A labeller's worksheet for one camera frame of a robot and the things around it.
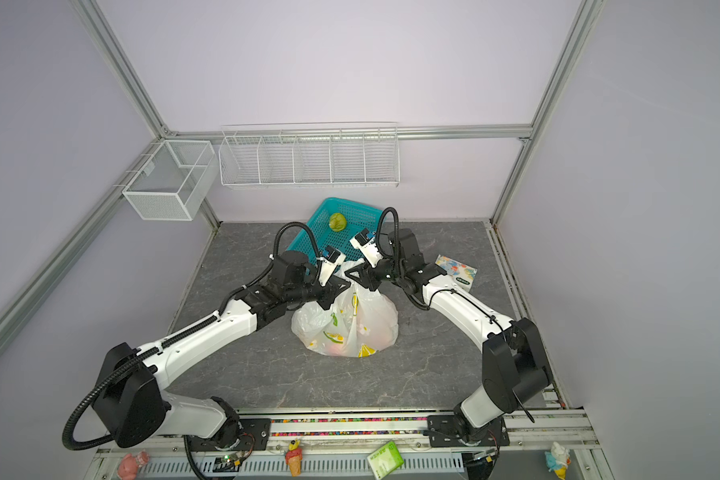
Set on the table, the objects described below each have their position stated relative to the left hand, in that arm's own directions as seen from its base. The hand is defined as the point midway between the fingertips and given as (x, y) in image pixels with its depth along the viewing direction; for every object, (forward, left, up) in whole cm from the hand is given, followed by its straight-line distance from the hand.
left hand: (349, 287), depth 78 cm
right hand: (+5, -1, +1) cm, 5 cm away
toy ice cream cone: (-35, +14, -17) cm, 41 cm away
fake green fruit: (+39, +5, -15) cm, 43 cm away
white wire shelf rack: (+46, +12, +10) cm, 49 cm away
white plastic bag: (-5, -2, -10) cm, 12 cm away
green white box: (-37, -7, -17) cm, 41 cm away
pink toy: (-33, +52, -17) cm, 65 cm away
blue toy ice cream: (-39, -46, -17) cm, 63 cm away
